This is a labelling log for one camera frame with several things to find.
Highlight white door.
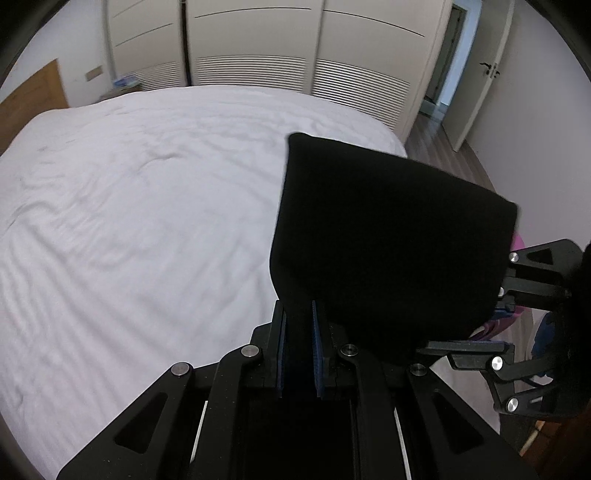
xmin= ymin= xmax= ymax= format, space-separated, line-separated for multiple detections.
xmin=455 ymin=0 xmax=516 ymax=153

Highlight wooden headboard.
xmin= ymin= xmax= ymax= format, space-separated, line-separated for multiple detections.
xmin=0 ymin=59 xmax=70 ymax=155

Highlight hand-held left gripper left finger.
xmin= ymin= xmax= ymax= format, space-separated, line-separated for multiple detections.
xmin=56 ymin=300 xmax=288 ymax=480

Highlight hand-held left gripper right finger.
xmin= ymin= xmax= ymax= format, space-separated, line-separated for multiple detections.
xmin=312 ymin=299 xmax=540 ymax=480

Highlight white wardrobe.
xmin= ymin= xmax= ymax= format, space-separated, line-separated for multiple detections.
xmin=104 ymin=0 xmax=455 ymax=144

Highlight white duvet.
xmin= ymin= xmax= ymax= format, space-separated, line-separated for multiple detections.
xmin=0 ymin=84 xmax=408 ymax=480

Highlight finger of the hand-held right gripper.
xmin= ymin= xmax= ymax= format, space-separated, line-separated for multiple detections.
xmin=496 ymin=239 xmax=583 ymax=313
xmin=415 ymin=340 xmax=563 ymax=415

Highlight pink plastic stool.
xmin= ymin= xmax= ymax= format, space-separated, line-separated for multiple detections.
xmin=471 ymin=231 xmax=528 ymax=342

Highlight black pants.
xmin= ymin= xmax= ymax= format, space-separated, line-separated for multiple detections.
xmin=269 ymin=132 xmax=518 ymax=398

